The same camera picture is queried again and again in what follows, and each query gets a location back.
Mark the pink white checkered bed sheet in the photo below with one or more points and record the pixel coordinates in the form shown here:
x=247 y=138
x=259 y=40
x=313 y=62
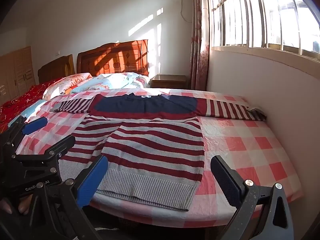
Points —
x=250 y=147

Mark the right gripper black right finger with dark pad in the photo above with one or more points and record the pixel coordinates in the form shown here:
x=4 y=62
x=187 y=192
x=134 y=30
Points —
x=275 y=220

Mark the light blue floral quilt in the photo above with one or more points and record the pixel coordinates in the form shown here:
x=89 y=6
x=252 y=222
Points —
x=113 y=81

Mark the dark brown wooden headboard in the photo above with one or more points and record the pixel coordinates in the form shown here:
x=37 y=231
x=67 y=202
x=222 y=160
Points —
x=58 y=68

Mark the carved orange wooden headboard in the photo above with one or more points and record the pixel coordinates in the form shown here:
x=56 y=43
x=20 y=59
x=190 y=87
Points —
x=110 y=58

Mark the red floral bedspread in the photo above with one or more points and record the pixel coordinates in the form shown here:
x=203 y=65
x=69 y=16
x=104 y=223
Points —
x=15 y=107

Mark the pink floral pillow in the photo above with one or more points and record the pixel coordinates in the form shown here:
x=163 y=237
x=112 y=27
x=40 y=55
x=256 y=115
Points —
x=65 y=85

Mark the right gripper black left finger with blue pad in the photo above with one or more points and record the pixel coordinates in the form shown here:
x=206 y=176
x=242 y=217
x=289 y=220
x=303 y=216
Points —
x=56 y=211

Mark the window with metal bars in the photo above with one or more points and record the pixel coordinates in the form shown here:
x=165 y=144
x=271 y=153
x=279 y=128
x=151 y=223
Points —
x=286 y=25

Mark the light wooden wardrobe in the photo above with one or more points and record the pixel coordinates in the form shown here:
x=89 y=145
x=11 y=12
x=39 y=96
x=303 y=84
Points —
x=17 y=75

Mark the wooden nightstand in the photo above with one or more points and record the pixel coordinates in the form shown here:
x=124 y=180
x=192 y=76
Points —
x=169 y=81

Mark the red grey striped navy sweater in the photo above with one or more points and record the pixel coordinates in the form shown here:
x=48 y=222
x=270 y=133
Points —
x=154 y=144

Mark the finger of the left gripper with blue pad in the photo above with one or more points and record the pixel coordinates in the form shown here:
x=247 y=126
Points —
x=19 y=128

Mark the pink floral curtain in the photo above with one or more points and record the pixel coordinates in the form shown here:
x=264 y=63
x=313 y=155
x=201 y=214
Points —
x=200 y=43

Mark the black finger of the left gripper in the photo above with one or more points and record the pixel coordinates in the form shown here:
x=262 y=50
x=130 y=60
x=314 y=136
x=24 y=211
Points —
x=50 y=158

